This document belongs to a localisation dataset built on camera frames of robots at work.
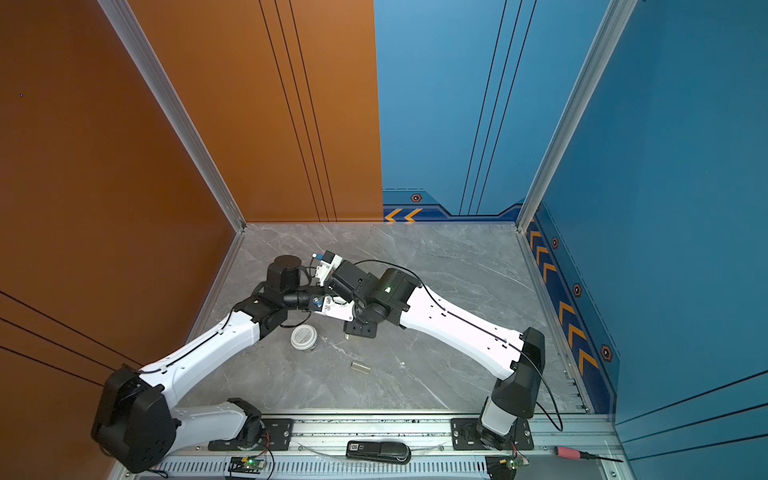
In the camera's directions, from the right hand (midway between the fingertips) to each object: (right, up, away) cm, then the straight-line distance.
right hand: (353, 313), depth 71 cm
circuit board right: (+36, -36, -1) cm, 51 cm away
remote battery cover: (0, -18, +14) cm, 23 cm away
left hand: (+2, +4, +1) cm, 4 cm away
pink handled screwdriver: (+53, -33, -1) cm, 62 cm away
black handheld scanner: (+6, -30, -4) cm, 31 cm away
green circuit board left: (-26, -36, 0) cm, 45 cm away
